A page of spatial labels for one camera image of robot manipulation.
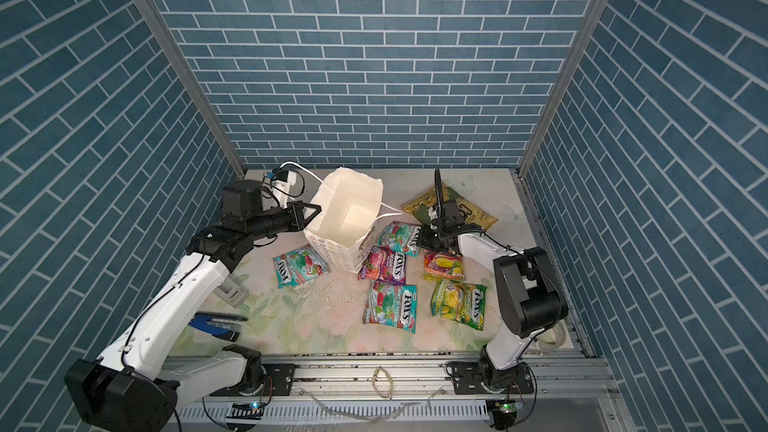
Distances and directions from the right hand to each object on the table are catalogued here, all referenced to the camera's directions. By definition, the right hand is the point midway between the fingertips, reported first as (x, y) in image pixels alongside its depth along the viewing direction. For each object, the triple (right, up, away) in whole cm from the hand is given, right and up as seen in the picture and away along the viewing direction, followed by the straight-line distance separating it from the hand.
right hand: (415, 236), depth 94 cm
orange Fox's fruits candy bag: (+10, -8, -3) cm, 13 cm away
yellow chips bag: (+4, +9, +8) cm, 13 cm away
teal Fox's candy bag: (-4, -1, +2) cm, 5 cm away
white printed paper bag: (-23, +2, 0) cm, 23 cm away
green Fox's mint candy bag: (-36, -9, -3) cm, 37 cm away
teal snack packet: (-7, -18, -11) cm, 22 cm away
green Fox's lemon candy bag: (+13, -18, -10) cm, 24 cm away
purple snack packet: (-10, -8, -3) cm, 13 cm away
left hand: (-24, +10, -21) cm, 34 cm away
